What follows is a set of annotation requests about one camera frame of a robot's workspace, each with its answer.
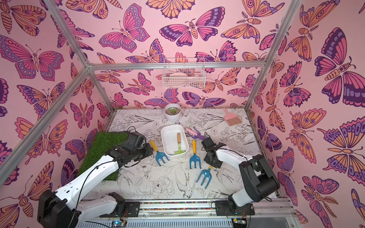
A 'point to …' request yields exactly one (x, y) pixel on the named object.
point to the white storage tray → (169, 136)
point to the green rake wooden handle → (179, 150)
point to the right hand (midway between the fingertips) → (208, 162)
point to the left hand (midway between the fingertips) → (153, 149)
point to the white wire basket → (184, 73)
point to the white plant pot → (173, 112)
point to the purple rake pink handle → (195, 134)
